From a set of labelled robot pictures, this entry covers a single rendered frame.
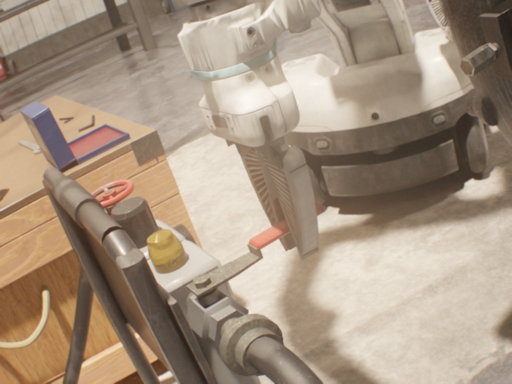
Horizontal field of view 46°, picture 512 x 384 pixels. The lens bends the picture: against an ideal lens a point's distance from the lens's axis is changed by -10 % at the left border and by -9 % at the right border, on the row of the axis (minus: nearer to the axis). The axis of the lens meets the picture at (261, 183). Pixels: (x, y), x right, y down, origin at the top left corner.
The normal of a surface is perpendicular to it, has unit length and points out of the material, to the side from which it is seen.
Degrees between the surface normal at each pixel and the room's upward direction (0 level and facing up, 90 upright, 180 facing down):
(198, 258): 0
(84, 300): 86
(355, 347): 0
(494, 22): 94
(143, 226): 90
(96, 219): 15
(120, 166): 90
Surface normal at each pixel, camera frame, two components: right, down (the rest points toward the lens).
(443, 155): 0.21, 0.32
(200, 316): -0.86, -0.06
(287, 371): -0.27, -0.58
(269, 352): -0.50, -0.73
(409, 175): -0.10, 0.43
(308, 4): 0.50, 0.18
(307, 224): 0.55, 0.45
